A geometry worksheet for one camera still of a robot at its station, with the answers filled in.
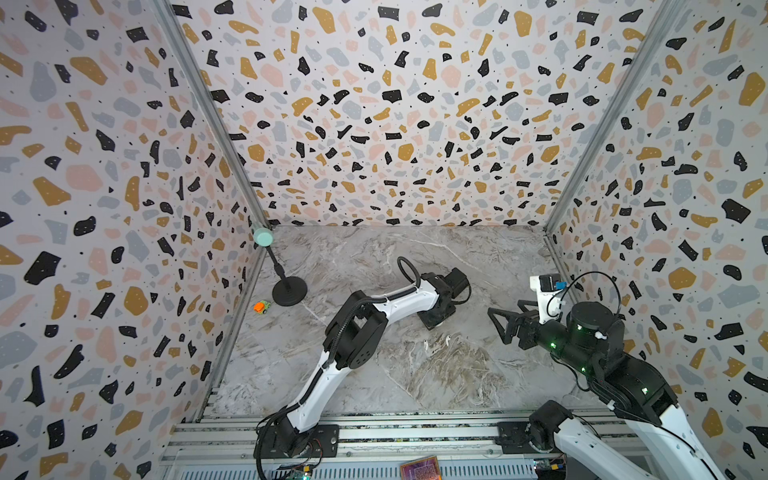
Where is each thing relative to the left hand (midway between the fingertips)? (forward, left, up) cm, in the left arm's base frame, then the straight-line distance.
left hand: (452, 314), depth 94 cm
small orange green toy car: (+4, +60, -1) cm, 61 cm away
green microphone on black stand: (+10, +54, -2) cm, 55 cm away
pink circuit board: (-39, +12, -1) cm, 41 cm away
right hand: (-13, -6, +29) cm, 32 cm away
